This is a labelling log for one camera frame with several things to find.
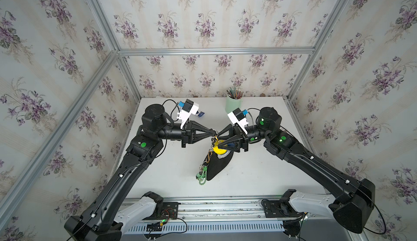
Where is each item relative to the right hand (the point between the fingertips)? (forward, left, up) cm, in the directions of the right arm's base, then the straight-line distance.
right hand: (220, 143), depth 57 cm
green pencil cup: (+43, -10, -26) cm, 51 cm away
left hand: (-1, +3, +4) cm, 5 cm away
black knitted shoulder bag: (-3, +2, -12) cm, 13 cm away
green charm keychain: (-6, +7, -17) cm, 20 cm away
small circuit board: (-23, +28, -36) cm, 51 cm away
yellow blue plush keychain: (-1, +1, -4) cm, 4 cm away
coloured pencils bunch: (+49, -12, -22) cm, 55 cm away
